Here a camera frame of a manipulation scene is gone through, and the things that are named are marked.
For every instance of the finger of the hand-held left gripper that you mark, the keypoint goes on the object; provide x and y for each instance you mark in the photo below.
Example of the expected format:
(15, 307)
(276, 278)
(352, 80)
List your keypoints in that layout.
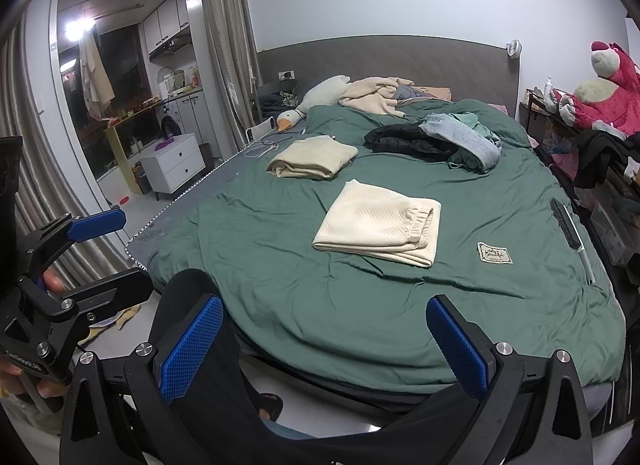
(105, 290)
(95, 225)

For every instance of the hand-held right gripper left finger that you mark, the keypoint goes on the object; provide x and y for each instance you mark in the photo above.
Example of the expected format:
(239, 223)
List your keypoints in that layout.
(192, 350)

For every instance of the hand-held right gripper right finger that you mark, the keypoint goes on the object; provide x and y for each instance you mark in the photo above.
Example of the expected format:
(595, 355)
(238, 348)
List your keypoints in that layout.
(457, 345)

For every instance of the cream textured pants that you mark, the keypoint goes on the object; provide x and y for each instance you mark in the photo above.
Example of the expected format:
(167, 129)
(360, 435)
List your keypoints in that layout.
(375, 220)

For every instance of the person's left hand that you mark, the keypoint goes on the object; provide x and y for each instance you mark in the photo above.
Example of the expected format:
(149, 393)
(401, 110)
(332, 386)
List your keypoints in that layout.
(52, 284)

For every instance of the person's black-trousered legs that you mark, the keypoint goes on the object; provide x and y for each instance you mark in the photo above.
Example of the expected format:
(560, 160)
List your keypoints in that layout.
(235, 370)

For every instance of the beige curtain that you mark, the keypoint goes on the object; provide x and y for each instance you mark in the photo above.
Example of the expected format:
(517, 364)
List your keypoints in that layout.
(225, 45)
(45, 180)

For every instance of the yellow-legged table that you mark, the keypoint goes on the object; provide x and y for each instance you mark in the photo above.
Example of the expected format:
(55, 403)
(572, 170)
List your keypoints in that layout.
(117, 145)

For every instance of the black slipper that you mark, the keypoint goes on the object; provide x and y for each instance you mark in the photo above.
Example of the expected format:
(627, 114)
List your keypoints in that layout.
(270, 405)

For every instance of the white two-drawer nightstand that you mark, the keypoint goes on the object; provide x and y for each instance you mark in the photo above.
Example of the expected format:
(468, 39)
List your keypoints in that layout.
(175, 160)

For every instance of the grey mattress with patterned trim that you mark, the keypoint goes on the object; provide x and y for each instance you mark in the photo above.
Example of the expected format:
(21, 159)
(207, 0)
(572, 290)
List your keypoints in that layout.
(200, 185)

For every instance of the washing machine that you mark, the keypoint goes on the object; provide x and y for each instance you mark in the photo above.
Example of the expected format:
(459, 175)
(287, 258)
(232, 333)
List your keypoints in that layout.
(170, 126)

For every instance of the green duvet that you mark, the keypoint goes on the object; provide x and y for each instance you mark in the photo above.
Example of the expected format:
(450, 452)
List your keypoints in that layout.
(300, 270)

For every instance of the white base cabinet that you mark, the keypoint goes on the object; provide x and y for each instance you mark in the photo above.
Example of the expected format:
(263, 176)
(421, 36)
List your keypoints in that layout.
(192, 115)

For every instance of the hanging beige garment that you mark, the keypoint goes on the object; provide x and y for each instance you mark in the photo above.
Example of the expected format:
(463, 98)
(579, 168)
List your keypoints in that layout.
(92, 70)

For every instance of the clear storage bin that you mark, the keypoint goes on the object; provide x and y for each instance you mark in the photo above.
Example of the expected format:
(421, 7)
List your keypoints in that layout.
(607, 230)

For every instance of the bright lamp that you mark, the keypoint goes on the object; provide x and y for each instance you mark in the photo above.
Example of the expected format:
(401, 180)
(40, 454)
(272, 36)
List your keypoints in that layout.
(77, 30)

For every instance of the grey-blue garment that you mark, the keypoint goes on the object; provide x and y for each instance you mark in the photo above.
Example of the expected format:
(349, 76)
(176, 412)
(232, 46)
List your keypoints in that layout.
(465, 140)

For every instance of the black jacket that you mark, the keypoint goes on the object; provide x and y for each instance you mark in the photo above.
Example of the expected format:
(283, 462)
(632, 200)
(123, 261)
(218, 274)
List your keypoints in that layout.
(400, 140)

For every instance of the green garment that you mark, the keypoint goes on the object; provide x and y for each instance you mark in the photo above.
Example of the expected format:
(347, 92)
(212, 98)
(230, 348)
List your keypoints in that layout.
(470, 120)

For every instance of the folded cream garment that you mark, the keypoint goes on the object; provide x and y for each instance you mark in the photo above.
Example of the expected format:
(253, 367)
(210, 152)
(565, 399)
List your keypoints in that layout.
(315, 157)

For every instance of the black clothes pile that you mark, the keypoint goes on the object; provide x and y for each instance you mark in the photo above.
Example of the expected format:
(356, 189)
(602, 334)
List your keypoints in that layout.
(600, 155)

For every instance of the dark bedside shelf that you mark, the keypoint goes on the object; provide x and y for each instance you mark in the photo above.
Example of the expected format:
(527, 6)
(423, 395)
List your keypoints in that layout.
(535, 115)

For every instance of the peach pillow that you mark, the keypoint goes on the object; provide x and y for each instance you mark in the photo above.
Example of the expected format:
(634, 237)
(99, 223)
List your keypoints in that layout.
(435, 92)

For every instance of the white goose plush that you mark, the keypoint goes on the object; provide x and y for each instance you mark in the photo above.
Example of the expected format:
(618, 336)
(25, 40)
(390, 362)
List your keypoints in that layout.
(320, 92)

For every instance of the cream sweater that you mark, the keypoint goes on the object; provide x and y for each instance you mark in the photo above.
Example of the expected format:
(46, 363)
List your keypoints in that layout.
(370, 95)

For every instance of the white bottle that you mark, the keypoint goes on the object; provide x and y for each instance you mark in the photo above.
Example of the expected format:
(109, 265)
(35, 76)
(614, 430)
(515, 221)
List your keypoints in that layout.
(549, 86)

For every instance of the pink bear plush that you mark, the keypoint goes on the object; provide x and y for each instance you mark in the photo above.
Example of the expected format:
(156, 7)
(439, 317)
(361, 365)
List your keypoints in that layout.
(615, 105)

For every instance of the grey headboard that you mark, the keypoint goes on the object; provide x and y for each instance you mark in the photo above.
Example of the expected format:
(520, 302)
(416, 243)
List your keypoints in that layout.
(400, 57)

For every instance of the small white fan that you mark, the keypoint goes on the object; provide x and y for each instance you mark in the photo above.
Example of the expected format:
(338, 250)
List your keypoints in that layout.
(514, 47)

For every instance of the white wall cabinets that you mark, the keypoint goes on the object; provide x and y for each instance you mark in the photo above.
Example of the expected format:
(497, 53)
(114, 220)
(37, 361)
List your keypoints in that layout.
(167, 20)

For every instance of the wall socket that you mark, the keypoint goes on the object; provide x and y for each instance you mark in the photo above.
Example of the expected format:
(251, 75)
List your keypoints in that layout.
(286, 76)

